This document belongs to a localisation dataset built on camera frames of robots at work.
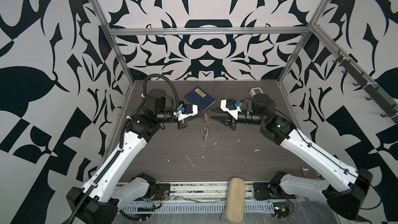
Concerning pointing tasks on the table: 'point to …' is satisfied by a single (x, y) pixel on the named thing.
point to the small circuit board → (281, 209)
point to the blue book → (200, 98)
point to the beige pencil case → (235, 209)
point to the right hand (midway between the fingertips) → (213, 112)
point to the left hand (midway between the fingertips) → (203, 109)
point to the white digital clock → (254, 91)
